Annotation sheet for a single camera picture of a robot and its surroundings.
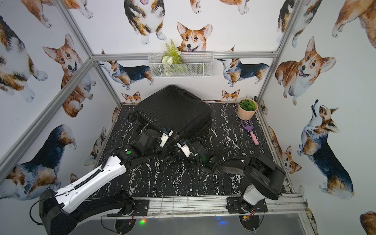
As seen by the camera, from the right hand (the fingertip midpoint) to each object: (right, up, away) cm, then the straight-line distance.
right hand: (178, 155), depth 82 cm
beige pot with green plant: (+46, +27, +21) cm, 57 cm away
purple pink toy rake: (+49, +13, +24) cm, 56 cm away
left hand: (-3, +8, -6) cm, 10 cm away
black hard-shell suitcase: (-4, +26, +8) cm, 28 cm away
